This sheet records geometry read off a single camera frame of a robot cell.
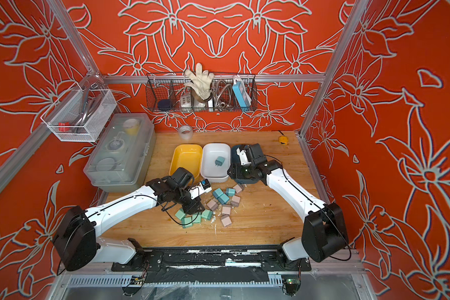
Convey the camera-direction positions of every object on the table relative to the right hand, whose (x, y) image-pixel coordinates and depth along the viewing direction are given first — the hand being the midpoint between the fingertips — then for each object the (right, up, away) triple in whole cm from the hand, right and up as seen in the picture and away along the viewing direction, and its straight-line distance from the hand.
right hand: (229, 171), depth 82 cm
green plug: (-14, -22, 0) cm, 26 cm away
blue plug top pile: (+1, -11, +7) cm, 13 cm away
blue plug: (-5, +3, +22) cm, 22 cm away
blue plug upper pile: (-6, -12, +8) cm, 15 cm away
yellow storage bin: (-23, +5, +25) cm, 34 cm away
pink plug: (+4, -10, +10) cm, 15 cm away
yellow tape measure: (+35, +16, +32) cm, 50 cm away
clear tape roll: (-28, +21, +39) cm, 53 cm away
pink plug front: (-2, -22, +1) cm, 22 cm away
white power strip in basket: (-22, +33, +10) cm, 41 cm away
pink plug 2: (+3, -15, +6) cm, 16 cm away
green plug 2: (-10, -20, 0) cm, 22 cm away
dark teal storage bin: (+4, +7, +21) cm, 22 cm away
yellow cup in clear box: (-54, +22, +18) cm, 61 cm away
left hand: (-12, -14, -2) cm, 18 cm away
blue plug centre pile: (-3, -14, +6) cm, 16 cm away
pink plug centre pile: (-8, -16, +4) cm, 19 cm away
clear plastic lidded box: (-54, +9, +7) cm, 55 cm away
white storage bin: (-9, -3, +20) cm, 22 cm away
